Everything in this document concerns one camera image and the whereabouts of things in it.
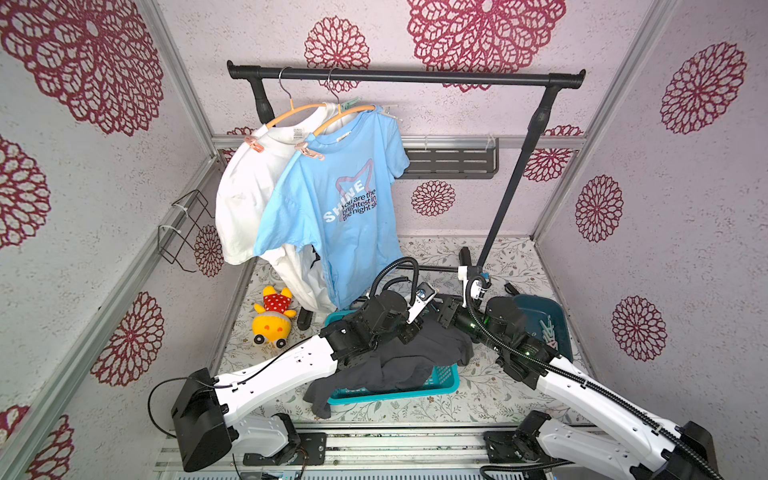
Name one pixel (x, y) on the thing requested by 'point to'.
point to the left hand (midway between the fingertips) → (418, 308)
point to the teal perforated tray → (445, 381)
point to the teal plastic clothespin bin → (537, 309)
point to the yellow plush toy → (271, 323)
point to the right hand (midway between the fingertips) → (424, 294)
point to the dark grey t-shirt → (406, 366)
